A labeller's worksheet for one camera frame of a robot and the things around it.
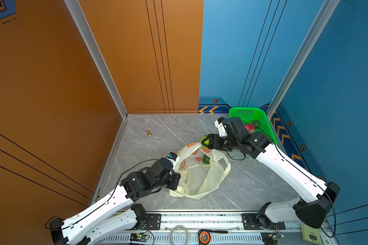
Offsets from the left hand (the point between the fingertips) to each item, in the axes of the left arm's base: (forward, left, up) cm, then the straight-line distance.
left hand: (181, 176), depth 71 cm
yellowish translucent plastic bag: (+8, -11, -13) cm, 19 cm away
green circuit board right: (-22, -42, -19) cm, 51 cm away
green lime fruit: (+10, -11, +13) cm, 20 cm away
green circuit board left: (-22, +20, -19) cm, 35 cm away
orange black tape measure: (-22, -11, -13) cm, 27 cm away
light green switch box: (-21, -59, -14) cm, 64 cm away
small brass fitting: (+38, +25, -17) cm, 48 cm away
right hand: (+12, -11, +10) cm, 19 cm away
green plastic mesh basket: (+55, -49, -13) cm, 74 cm away
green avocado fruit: (+44, -51, -11) cm, 68 cm away
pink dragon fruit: (+36, -44, -7) cm, 57 cm away
